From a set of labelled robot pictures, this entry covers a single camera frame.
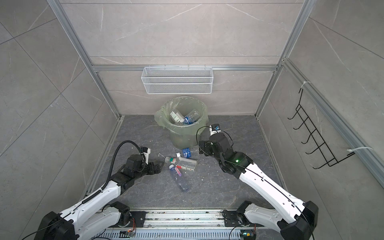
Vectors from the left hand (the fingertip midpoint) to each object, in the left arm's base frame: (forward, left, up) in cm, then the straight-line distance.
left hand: (157, 160), depth 84 cm
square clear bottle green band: (+2, -16, -8) cm, 18 cm away
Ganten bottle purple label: (-10, -12, -4) cm, 16 cm away
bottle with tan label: (+23, -10, +12) cm, 28 cm away
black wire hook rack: (-2, -78, +23) cm, 81 cm away
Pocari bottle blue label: (+24, -21, +10) cm, 34 cm away
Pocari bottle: (+6, -16, -5) cm, 18 cm away
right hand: (+2, -28, +16) cm, 32 cm away
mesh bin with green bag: (+12, -15, +6) cm, 20 cm away
